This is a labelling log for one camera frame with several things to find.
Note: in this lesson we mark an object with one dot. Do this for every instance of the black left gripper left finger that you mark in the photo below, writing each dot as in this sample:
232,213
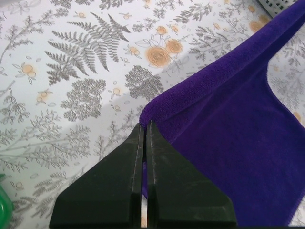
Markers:
109,195

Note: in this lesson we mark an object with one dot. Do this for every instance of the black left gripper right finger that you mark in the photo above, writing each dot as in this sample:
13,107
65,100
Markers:
179,195

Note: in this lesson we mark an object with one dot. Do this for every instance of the green plastic tray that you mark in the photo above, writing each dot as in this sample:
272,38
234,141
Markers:
6,209

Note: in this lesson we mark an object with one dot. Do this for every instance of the white plastic laundry basket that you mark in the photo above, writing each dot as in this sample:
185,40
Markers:
275,7

